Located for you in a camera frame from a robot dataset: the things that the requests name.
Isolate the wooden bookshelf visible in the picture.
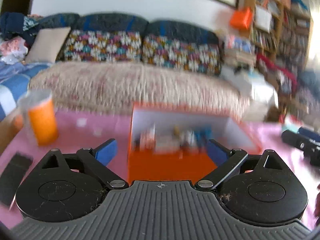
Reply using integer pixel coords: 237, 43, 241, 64
243, 0, 315, 81

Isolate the sofa with quilted cover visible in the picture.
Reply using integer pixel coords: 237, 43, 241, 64
28, 12, 278, 123

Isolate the orange paper bag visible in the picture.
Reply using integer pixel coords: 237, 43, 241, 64
229, 7, 253, 31

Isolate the beige pillow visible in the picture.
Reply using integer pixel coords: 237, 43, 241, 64
25, 27, 71, 63

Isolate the right floral cushion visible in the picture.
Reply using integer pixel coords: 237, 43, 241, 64
142, 34, 221, 76

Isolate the stack of books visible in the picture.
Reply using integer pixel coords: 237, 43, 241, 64
221, 34, 257, 68

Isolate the left floral cushion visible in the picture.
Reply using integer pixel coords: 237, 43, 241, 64
63, 30, 142, 62

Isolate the black phone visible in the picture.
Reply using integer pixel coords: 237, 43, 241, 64
0, 152, 33, 208

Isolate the orange cardboard box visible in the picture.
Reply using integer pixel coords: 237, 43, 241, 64
127, 103, 262, 184

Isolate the pile of clothes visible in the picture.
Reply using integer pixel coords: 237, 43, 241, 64
1, 12, 40, 64

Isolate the floral cushion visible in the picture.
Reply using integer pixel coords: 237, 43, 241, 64
63, 30, 142, 62
142, 34, 221, 76

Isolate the orange cylindrical can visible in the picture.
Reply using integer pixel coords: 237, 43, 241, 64
17, 89, 59, 146

